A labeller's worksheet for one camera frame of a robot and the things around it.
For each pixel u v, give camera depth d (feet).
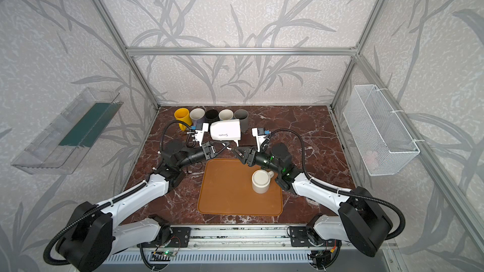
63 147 2.10
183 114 3.51
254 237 2.47
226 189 2.85
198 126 2.27
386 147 1.96
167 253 2.32
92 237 1.30
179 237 2.40
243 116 3.34
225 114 3.46
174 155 1.95
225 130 2.27
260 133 2.23
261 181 2.66
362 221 1.35
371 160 2.37
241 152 2.43
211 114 3.45
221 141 2.32
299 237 2.42
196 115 3.59
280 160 1.93
